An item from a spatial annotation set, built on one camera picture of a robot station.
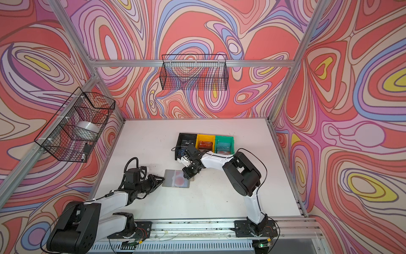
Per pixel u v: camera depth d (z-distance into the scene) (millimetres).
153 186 784
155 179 812
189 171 818
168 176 911
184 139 1050
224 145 1017
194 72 981
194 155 749
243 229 733
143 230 722
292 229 764
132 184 702
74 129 689
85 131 703
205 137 983
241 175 516
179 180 891
